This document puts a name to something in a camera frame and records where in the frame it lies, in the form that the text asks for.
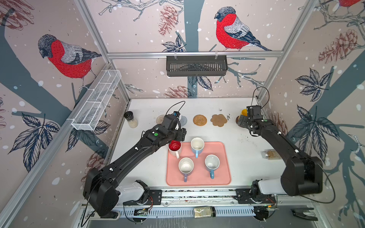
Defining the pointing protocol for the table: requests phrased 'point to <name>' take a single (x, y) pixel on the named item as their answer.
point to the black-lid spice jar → (129, 116)
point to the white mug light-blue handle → (197, 145)
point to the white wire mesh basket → (85, 118)
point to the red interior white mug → (174, 147)
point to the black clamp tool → (304, 213)
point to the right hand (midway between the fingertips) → (246, 121)
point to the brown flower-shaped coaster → (218, 120)
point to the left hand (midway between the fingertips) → (184, 128)
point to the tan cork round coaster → (200, 120)
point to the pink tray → (200, 175)
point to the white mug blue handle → (212, 162)
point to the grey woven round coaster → (183, 120)
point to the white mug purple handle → (186, 166)
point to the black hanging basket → (213, 66)
